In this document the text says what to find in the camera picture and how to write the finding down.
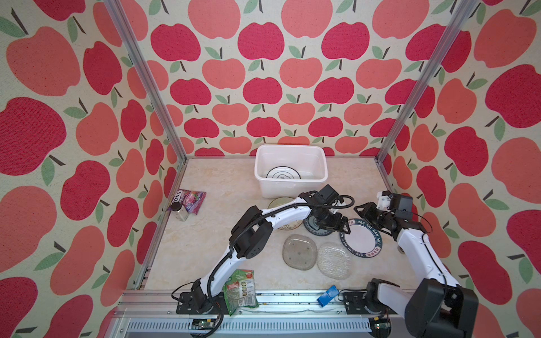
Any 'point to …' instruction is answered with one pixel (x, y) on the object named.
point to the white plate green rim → (363, 240)
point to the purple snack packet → (193, 201)
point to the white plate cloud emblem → (283, 172)
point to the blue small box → (325, 298)
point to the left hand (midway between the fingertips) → (346, 237)
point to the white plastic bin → (310, 161)
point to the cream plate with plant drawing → (281, 201)
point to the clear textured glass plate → (334, 260)
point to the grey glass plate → (299, 251)
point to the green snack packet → (239, 290)
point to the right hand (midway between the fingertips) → (359, 213)
